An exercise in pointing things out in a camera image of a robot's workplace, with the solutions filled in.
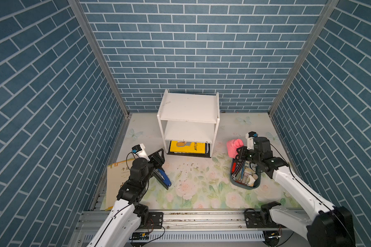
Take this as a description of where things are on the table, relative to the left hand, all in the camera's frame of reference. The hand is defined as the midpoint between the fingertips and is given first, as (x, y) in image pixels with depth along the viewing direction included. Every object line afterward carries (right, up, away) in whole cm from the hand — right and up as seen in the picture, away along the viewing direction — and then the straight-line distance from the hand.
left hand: (165, 152), depth 77 cm
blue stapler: (-3, -17, +9) cm, 19 cm away
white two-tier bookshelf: (+12, +17, -6) cm, 22 cm away
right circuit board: (+51, -37, -6) cm, 64 cm away
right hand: (+39, 0, +6) cm, 40 cm away
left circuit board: (-11, -39, -5) cm, 41 cm away
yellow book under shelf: (+11, +1, +14) cm, 18 cm away
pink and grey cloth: (+36, +3, +7) cm, 37 cm away
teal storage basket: (+44, -14, +10) cm, 48 cm away
